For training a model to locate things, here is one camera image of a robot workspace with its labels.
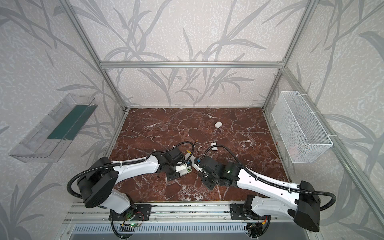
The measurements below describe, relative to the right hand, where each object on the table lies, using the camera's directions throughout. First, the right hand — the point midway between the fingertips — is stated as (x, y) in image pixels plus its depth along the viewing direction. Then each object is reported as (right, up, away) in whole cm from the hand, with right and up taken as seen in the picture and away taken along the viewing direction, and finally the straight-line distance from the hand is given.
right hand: (204, 173), depth 76 cm
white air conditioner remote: (-11, -2, +9) cm, 15 cm away
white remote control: (-9, +9, +2) cm, 13 cm away
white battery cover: (+11, +24, +33) cm, 43 cm away
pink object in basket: (+44, +12, -4) cm, 45 cm away
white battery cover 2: (+7, +8, +24) cm, 26 cm away
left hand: (-15, -1, +11) cm, 19 cm away
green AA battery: (-9, -1, +10) cm, 14 cm away
